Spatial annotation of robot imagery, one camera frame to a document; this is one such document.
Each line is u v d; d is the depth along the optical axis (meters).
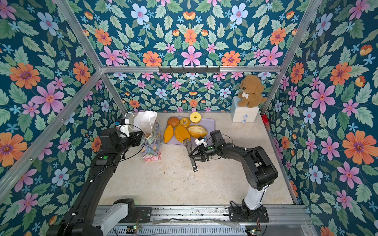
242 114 1.07
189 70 0.93
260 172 0.49
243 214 0.65
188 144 0.91
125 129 0.67
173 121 1.09
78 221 0.38
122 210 0.61
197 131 1.02
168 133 1.01
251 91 0.91
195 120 1.11
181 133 1.01
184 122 1.11
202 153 0.77
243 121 1.11
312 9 0.69
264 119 1.16
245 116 1.08
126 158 0.55
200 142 0.85
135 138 0.66
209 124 1.12
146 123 0.91
